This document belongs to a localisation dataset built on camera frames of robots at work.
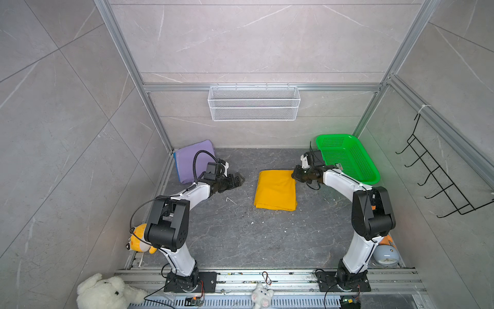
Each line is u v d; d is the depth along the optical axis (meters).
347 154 1.18
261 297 0.67
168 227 0.47
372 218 0.50
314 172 0.72
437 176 0.67
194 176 0.69
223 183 0.81
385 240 0.81
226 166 0.90
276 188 0.96
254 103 1.00
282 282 0.75
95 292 0.55
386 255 0.73
